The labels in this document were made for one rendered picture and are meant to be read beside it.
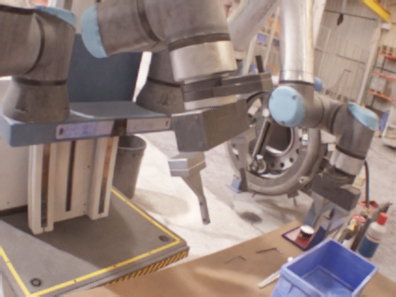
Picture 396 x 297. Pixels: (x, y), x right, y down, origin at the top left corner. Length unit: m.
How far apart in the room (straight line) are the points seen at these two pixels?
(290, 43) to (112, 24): 0.45
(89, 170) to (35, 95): 0.55
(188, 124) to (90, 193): 0.93
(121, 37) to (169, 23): 0.08
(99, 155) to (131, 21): 0.81
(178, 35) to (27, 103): 0.46
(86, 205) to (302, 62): 0.96
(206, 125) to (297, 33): 0.44
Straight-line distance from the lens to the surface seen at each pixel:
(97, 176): 1.26
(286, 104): 0.77
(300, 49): 0.80
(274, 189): 2.07
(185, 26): 0.44
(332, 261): 1.13
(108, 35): 0.50
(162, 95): 1.07
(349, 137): 0.84
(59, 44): 0.80
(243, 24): 1.11
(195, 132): 0.43
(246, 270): 1.02
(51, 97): 0.82
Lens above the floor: 1.06
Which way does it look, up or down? 19 degrees down
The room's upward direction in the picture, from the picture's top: 14 degrees clockwise
